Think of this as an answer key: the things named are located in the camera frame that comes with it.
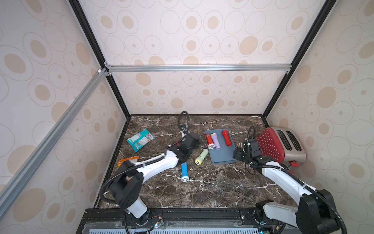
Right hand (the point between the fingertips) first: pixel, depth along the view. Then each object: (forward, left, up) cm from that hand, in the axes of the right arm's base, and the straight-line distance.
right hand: (243, 152), depth 88 cm
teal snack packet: (+11, +69, -5) cm, 70 cm away
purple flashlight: (+12, +16, -5) cm, 20 cm away
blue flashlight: (-12, +35, -6) cm, 38 cm away
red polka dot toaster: (0, -19, +9) cm, 21 cm away
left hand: (+4, +28, +9) cm, 29 cm away
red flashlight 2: (+13, +6, -7) cm, 16 cm away
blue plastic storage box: (+3, +9, -9) cm, 13 cm away
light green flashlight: (-4, +27, -6) cm, 28 cm away
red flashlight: (+11, +20, -5) cm, 23 cm away
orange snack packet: (-5, +69, -5) cm, 69 cm away
